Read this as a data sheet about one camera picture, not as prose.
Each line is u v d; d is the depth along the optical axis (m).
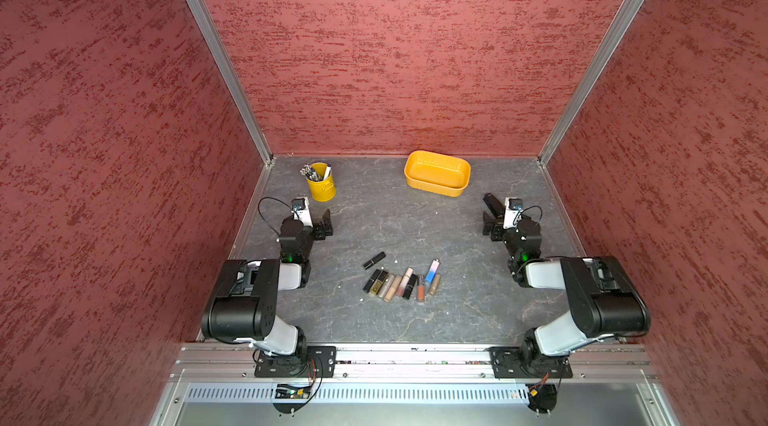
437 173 1.17
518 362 0.74
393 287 0.85
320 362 0.75
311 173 0.94
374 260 0.92
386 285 0.85
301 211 0.79
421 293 0.85
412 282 0.87
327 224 0.85
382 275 0.87
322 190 1.00
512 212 0.81
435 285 0.87
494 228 0.84
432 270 0.89
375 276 0.87
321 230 0.84
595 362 0.76
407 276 0.88
